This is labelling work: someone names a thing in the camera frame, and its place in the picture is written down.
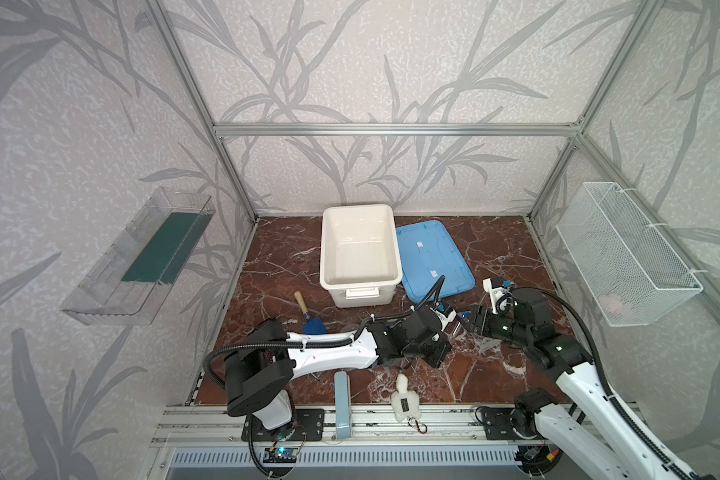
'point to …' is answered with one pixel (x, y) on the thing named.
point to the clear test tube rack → (485, 345)
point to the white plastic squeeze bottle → (405, 403)
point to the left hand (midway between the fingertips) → (454, 342)
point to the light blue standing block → (343, 401)
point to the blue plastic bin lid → (426, 253)
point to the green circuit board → (280, 455)
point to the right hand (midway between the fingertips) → (459, 305)
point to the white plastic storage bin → (360, 257)
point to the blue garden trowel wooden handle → (312, 325)
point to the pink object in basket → (610, 303)
